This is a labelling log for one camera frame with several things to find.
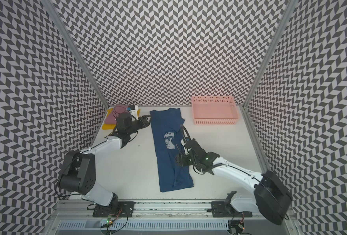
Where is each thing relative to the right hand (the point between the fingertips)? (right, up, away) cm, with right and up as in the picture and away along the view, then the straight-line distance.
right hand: (180, 160), depth 81 cm
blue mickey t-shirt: (-11, +20, +26) cm, 35 cm away
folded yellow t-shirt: (-54, +18, +24) cm, 62 cm away
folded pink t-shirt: (-52, +24, +28) cm, 64 cm away
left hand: (-19, +24, +8) cm, 32 cm away
